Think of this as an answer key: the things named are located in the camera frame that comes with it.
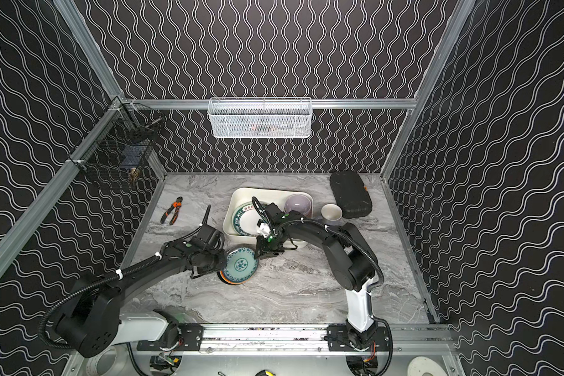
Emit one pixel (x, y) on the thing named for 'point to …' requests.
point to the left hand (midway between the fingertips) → (228, 263)
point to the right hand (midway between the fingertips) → (259, 257)
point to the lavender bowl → (299, 203)
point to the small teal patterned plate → (242, 265)
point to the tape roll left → (103, 363)
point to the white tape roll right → (421, 365)
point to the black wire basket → (122, 139)
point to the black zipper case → (351, 193)
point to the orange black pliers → (177, 204)
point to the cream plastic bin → (240, 196)
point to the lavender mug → (332, 214)
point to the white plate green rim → (244, 219)
